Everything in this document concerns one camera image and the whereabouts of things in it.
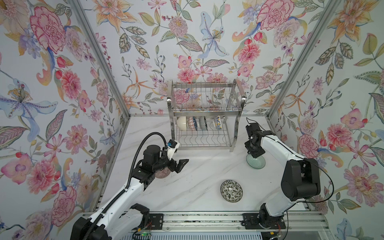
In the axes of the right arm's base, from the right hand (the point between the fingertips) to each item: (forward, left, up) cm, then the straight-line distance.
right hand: (249, 149), depth 92 cm
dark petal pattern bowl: (+17, +28, +4) cm, 33 cm away
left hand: (-13, +39, +10) cm, 42 cm away
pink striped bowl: (-15, +52, -7) cm, 55 cm away
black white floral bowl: (-23, +12, -8) cm, 27 cm away
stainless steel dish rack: (+34, +26, -5) cm, 43 cm away
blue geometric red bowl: (+16, +36, +4) cm, 39 cm away
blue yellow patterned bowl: (+18, +18, +4) cm, 26 cm away
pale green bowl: (-6, -6, -6) cm, 10 cm away
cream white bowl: (+16, +43, +4) cm, 46 cm away
